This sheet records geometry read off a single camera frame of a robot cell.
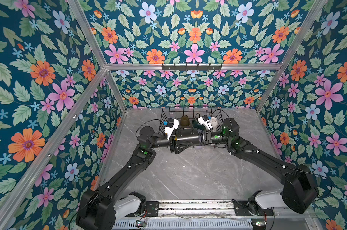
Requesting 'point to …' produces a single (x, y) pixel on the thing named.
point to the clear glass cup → (171, 115)
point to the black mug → (187, 134)
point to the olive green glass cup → (185, 120)
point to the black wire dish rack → (193, 112)
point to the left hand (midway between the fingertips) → (191, 137)
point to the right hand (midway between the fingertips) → (191, 140)
